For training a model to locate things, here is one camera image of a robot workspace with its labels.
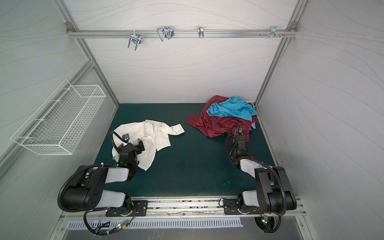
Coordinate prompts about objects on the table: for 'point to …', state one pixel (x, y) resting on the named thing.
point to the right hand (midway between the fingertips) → (239, 136)
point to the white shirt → (154, 135)
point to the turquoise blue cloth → (236, 106)
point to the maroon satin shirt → (216, 127)
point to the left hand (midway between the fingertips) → (133, 139)
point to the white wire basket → (59, 125)
